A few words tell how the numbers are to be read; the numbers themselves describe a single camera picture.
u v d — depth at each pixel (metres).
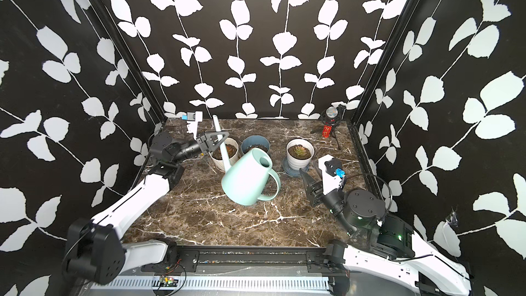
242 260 0.76
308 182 0.54
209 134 0.64
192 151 0.64
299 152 0.95
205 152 0.62
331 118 0.93
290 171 0.98
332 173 0.43
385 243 0.40
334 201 0.47
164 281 0.70
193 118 0.62
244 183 0.65
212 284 0.70
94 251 0.39
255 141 0.98
